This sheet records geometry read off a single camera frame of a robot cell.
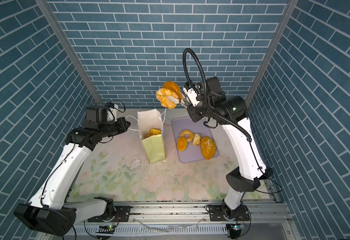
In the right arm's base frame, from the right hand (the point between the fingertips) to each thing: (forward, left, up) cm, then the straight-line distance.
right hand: (189, 105), depth 64 cm
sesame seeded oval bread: (+2, -12, -36) cm, 38 cm away
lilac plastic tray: (+1, -3, -42) cm, 42 cm away
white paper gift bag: (-6, +18, -25) cm, 31 cm away
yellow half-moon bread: (+7, +22, -31) cm, 39 cm away
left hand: (-2, +28, -11) cm, 30 cm away
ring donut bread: (+16, +2, -40) cm, 43 cm away
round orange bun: (+4, +5, -38) cm, 38 cm away
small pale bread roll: (+6, -5, -35) cm, 36 cm away
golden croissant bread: (-7, +19, -14) cm, 25 cm away
